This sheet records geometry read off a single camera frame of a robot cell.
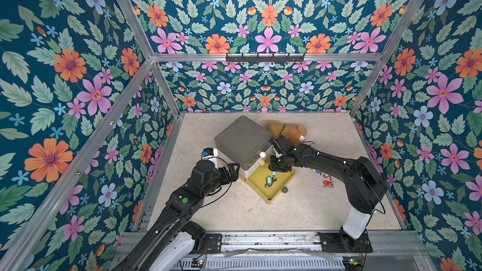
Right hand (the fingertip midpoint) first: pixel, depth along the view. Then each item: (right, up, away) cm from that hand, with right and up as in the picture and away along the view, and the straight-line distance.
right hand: (270, 167), depth 90 cm
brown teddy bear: (+13, +16, +3) cm, 21 cm away
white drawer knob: (-4, +7, -10) cm, 13 cm away
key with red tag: (+14, +4, -33) cm, 37 cm away
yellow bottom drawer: (-6, -7, -1) cm, 10 cm away
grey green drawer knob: (+6, -10, -4) cm, 12 cm away
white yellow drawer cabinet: (-8, +1, -8) cm, 11 cm away
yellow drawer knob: (-4, +3, -5) cm, 8 cm away
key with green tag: (-1, -7, +1) cm, 7 cm away
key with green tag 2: (+2, -6, +1) cm, 6 cm away
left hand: (-16, +3, -16) cm, 23 cm away
